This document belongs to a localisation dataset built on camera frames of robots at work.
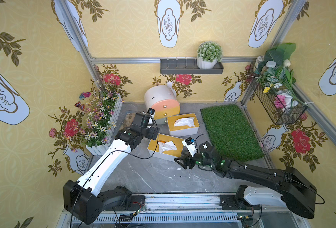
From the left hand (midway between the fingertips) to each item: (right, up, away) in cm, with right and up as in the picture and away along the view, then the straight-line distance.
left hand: (143, 125), depth 79 cm
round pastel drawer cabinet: (+10, +15, +10) cm, 20 cm away
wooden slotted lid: (+23, +1, +13) cm, 26 cm away
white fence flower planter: (-30, +9, +13) cm, 34 cm away
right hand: (+22, -13, +1) cm, 26 cm away
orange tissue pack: (+14, -13, +6) cm, 20 cm away
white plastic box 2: (+27, -6, +17) cm, 32 cm away
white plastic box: (+7, -16, +4) cm, 18 cm away
